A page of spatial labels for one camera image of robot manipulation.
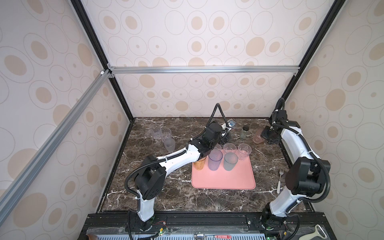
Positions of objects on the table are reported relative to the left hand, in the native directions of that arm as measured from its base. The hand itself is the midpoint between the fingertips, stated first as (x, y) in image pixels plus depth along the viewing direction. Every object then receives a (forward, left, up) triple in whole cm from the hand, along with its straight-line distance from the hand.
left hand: (228, 123), depth 79 cm
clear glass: (+15, +46, -25) cm, 54 cm away
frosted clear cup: (+4, +35, -26) cm, 44 cm away
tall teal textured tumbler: (-11, -3, -20) cm, 24 cm away
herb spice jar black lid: (+12, -16, -18) cm, 27 cm away
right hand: (+2, -25, -13) cm, 28 cm away
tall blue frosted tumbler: (-11, +6, -19) cm, 22 cm away
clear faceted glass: (-2, -14, -25) cm, 29 cm away
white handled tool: (-46, -42, -26) cm, 67 cm away
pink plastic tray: (-19, -11, -29) cm, 36 cm away
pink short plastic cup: (+3, -22, -17) cm, 28 cm away
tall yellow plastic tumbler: (-9, +15, -31) cm, 35 cm away
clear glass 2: (+12, +39, -25) cm, 48 cm away
